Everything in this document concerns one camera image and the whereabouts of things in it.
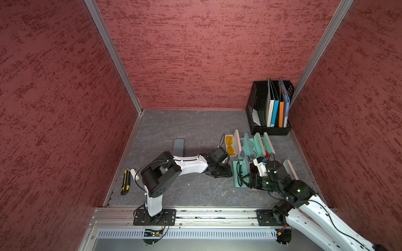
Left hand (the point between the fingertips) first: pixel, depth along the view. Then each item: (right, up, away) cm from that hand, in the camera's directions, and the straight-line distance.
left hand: (228, 178), depth 85 cm
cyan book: (+28, +40, +4) cm, 49 cm away
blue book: (+33, +42, 0) cm, 53 cm away
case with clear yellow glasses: (+34, +5, -1) cm, 34 cm away
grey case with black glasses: (+8, +4, +5) cm, 10 cm away
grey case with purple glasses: (+13, +14, +13) cm, 23 cm away
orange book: (+32, +40, +4) cm, 51 cm away
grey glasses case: (-30, +16, +10) cm, 35 cm away
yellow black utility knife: (-56, -3, -2) cm, 56 cm away
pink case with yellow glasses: (+5, +16, +15) cm, 23 cm away
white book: (+25, +41, +5) cm, 48 cm away
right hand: (+7, +1, -10) cm, 12 cm away
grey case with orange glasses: (+21, +15, +12) cm, 28 cm away
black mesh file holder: (+27, +41, +33) cm, 59 cm away
